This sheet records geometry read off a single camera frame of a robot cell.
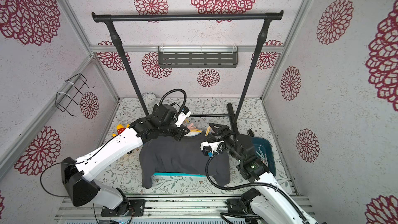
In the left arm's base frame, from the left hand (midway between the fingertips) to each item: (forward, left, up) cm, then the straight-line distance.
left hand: (186, 131), depth 75 cm
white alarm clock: (+40, +31, -20) cm, 55 cm away
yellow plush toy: (+13, +43, -17) cm, 48 cm away
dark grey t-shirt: (-8, +3, -10) cm, 13 cm away
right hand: (-1, -12, +7) cm, 14 cm away
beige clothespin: (+5, -11, -7) cm, 14 cm away
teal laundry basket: (-16, +5, -14) cm, 22 cm away
